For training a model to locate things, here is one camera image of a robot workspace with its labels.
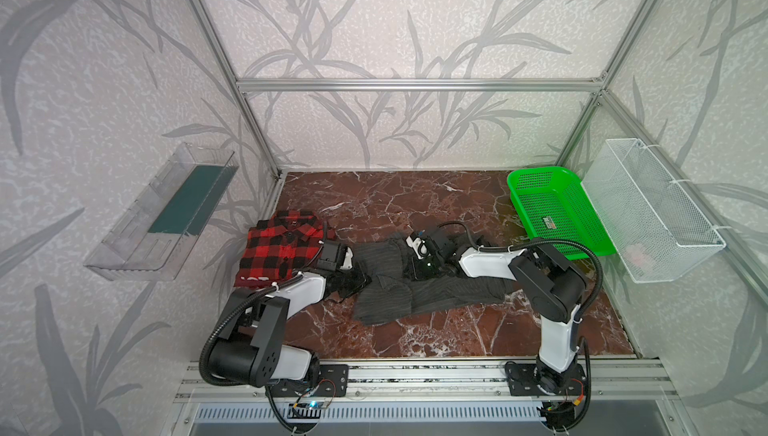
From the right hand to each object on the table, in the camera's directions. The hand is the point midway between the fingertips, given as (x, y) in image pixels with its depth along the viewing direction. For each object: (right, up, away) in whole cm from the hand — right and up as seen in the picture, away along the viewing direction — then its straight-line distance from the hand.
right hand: (403, 265), depth 93 cm
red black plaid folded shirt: (-38, +6, -2) cm, 39 cm away
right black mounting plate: (+30, -24, -20) cm, 43 cm away
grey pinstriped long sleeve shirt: (-3, -7, -8) cm, 11 cm away
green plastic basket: (+57, +19, +19) cm, 63 cm away
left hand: (-8, -1, -3) cm, 9 cm away
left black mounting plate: (-19, -24, -20) cm, 37 cm away
